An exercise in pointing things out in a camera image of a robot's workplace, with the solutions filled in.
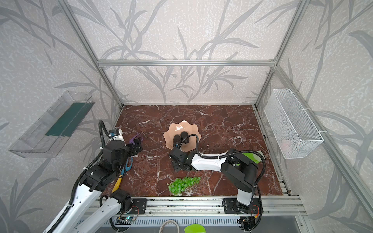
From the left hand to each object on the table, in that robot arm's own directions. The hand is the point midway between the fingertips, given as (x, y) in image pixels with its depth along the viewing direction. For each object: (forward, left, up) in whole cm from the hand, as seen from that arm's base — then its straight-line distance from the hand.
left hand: (135, 136), depth 73 cm
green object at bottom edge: (-37, -31, -22) cm, 53 cm away
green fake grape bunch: (-19, -23, -19) cm, 35 cm away
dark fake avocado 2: (+10, -18, -21) cm, 30 cm away
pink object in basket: (-4, -77, -2) cm, 77 cm away
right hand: (-3, -20, -21) cm, 29 cm away
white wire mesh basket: (-5, -73, +12) cm, 74 cm away
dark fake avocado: (+14, -23, -21) cm, 34 cm away
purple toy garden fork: (-7, -2, +7) cm, 10 cm away
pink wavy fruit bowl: (+19, -17, -22) cm, 33 cm away
